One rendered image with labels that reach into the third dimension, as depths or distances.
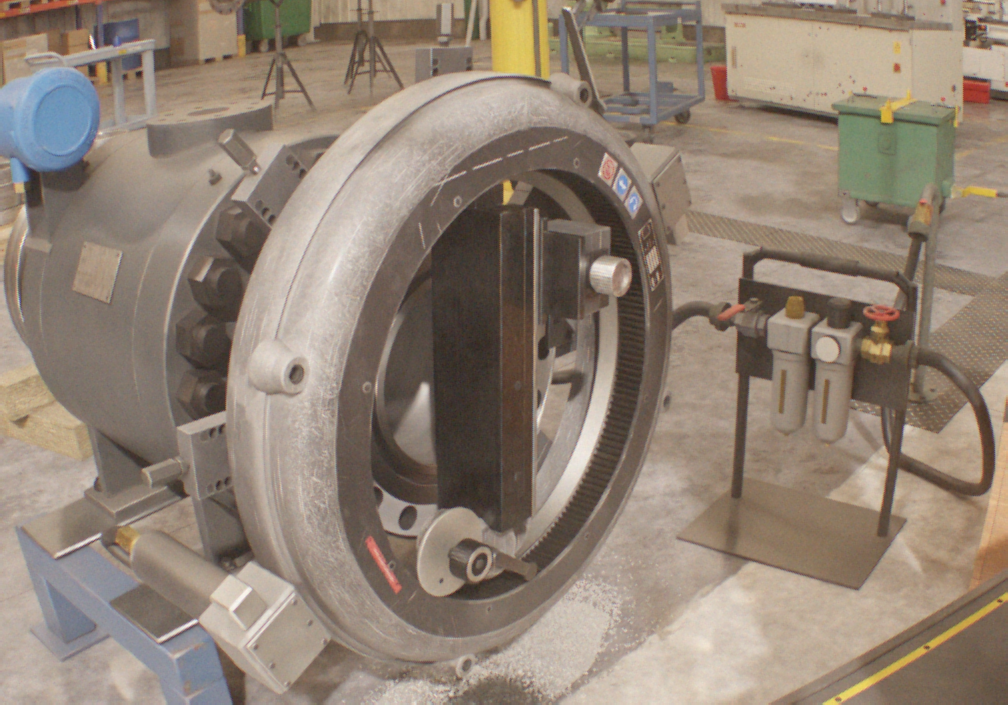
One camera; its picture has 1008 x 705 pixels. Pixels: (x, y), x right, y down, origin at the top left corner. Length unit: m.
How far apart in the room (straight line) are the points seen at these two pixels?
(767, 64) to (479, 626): 6.79
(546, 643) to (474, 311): 0.78
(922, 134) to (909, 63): 2.65
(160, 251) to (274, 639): 0.55
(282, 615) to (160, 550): 0.23
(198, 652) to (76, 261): 0.61
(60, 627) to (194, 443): 0.92
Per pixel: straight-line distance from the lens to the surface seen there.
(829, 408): 1.94
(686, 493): 2.26
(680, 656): 1.77
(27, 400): 2.78
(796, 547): 2.06
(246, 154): 1.06
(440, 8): 1.26
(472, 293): 1.17
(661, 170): 1.51
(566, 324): 1.50
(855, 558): 2.04
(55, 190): 1.66
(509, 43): 4.86
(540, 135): 1.20
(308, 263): 1.01
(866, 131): 4.45
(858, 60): 7.26
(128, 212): 1.50
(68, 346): 1.60
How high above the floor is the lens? 1.10
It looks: 20 degrees down
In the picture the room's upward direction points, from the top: 2 degrees counter-clockwise
